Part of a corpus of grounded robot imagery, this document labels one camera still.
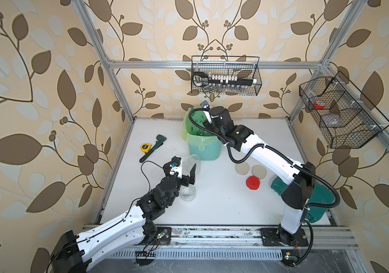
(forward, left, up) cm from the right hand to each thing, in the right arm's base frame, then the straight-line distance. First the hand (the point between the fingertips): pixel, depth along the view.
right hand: (214, 115), depth 80 cm
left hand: (-19, +15, -10) cm, 26 cm away
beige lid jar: (-25, +15, -32) cm, 43 cm away
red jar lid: (-21, -20, -31) cm, 43 cm away
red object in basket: (+3, -51, 0) cm, 51 cm away
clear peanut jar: (-11, +12, -22) cm, 27 cm away
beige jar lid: (-12, -16, -31) cm, 37 cm away
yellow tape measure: (+4, +42, -29) cm, 51 cm away
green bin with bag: (-10, +6, -7) cm, 14 cm away
